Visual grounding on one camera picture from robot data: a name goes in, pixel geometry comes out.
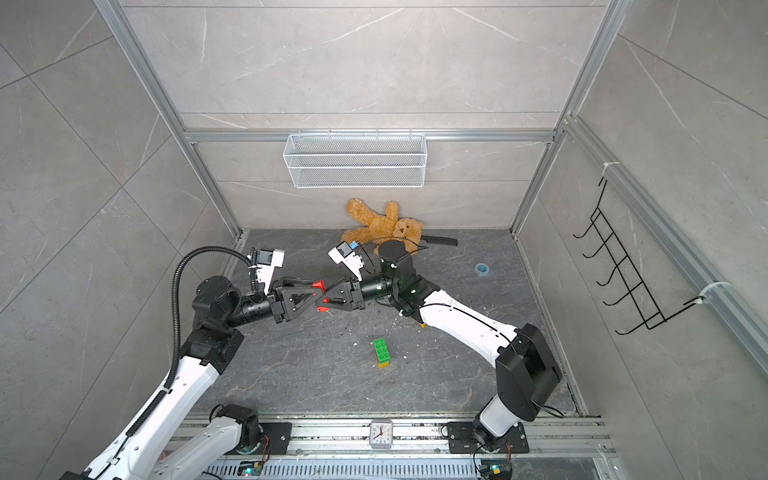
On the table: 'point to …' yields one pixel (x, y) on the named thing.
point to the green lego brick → (382, 350)
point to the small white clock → (381, 433)
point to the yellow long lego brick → (423, 325)
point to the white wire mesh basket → (357, 161)
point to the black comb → (439, 240)
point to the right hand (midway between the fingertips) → (324, 304)
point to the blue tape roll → (481, 269)
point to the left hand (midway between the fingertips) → (322, 289)
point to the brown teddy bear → (382, 228)
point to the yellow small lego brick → (383, 365)
